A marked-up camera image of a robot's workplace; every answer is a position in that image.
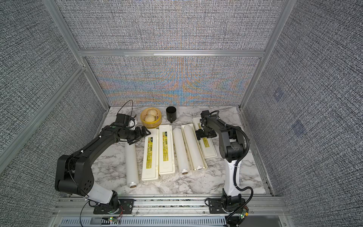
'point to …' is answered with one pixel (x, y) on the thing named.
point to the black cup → (171, 113)
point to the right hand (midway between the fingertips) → (205, 133)
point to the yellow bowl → (151, 117)
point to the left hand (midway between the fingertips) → (147, 134)
